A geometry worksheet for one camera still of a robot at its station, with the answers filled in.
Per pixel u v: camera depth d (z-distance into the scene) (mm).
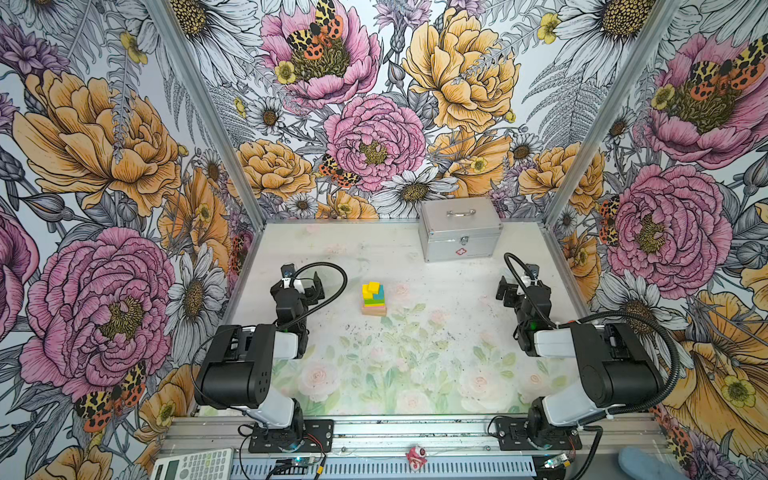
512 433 744
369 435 765
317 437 734
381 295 879
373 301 877
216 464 693
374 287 873
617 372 454
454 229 1014
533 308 741
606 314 547
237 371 460
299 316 702
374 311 965
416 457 675
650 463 689
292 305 714
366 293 870
